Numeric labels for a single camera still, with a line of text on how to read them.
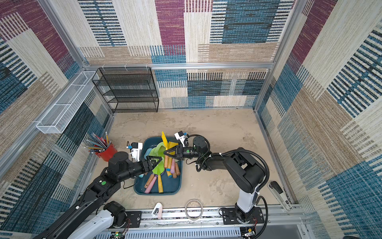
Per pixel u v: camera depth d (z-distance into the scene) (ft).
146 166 2.12
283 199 2.47
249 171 1.60
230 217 2.40
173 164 2.85
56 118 2.34
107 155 3.03
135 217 2.46
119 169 1.85
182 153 2.40
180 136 2.57
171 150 2.51
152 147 3.17
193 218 2.40
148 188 2.66
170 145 3.09
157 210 2.45
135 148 2.25
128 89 3.58
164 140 2.55
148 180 2.77
